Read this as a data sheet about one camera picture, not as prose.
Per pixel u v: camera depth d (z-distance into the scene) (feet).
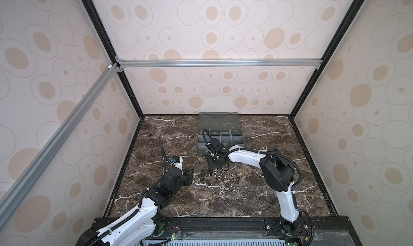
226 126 3.72
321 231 2.40
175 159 2.39
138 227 1.86
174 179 2.02
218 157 2.30
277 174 1.70
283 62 5.43
